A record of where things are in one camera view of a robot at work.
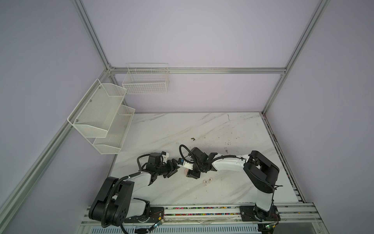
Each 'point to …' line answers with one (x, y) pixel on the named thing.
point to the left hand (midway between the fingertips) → (180, 167)
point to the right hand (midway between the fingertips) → (187, 170)
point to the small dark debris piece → (193, 138)
